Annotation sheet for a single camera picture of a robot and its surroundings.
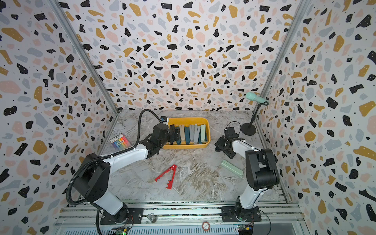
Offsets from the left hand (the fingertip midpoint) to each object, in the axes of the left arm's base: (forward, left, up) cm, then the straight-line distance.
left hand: (176, 129), depth 89 cm
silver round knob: (-44, +11, -15) cm, 47 cm away
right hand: (-4, -31, -15) cm, 35 cm away
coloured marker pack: (0, +40, -15) cm, 43 cm away
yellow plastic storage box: (+17, -5, -12) cm, 21 cm away
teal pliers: (+10, -6, -14) cm, 18 cm away
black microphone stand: (+12, -53, -17) cm, 57 cm away
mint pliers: (-17, -32, -16) cm, 39 cm away
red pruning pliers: (-18, +2, -16) cm, 24 cm away
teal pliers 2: (0, -15, -14) cm, 21 cm away
